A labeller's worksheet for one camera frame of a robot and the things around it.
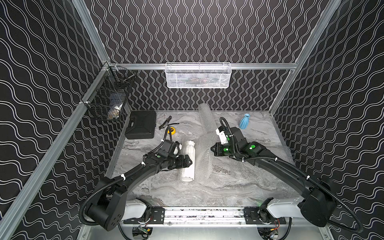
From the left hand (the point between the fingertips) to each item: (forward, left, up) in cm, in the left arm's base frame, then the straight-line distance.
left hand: (187, 161), depth 83 cm
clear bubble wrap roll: (+27, -13, 0) cm, 29 cm away
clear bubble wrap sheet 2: (+9, -7, -3) cm, 12 cm away
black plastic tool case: (+28, +35, -5) cm, 45 cm away
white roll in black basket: (+30, +46, +15) cm, 57 cm away
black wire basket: (+32, +52, +16) cm, 63 cm away
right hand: (+5, -13, +9) cm, 16 cm away
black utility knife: (+34, +20, -9) cm, 41 cm away
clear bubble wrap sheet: (+15, -61, -8) cm, 63 cm away
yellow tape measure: (+26, +12, -8) cm, 30 cm away
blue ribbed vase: (+33, -37, 0) cm, 50 cm away
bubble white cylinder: (-6, -1, -3) cm, 7 cm away
